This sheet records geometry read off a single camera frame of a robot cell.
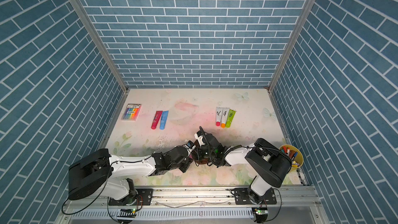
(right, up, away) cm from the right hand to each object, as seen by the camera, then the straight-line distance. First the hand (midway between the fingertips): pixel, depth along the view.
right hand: (192, 154), depth 86 cm
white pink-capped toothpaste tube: (+16, +21, +18) cm, 32 cm away
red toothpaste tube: (-26, +18, +16) cm, 35 cm away
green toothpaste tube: (+25, +20, +19) cm, 37 cm away
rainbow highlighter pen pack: (-44, +22, +19) cm, 53 cm away
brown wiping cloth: (+6, +3, -9) cm, 11 cm away
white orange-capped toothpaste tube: (+20, +22, +19) cm, 35 cm away
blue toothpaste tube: (-21, +17, +16) cm, 31 cm away
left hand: (+1, -4, -1) cm, 4 cm away
